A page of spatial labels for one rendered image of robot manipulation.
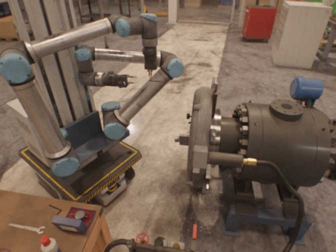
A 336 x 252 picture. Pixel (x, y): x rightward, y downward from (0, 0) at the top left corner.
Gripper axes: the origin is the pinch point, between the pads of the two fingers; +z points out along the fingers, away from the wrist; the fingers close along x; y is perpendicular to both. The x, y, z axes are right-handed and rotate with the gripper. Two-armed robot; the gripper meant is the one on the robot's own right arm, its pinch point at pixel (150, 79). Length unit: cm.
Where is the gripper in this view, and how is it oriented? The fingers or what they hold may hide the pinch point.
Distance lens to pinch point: 140.7
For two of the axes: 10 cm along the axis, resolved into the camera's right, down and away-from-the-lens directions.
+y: 1.6, -5.8, 8.0
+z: 0.0, 8.1, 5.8
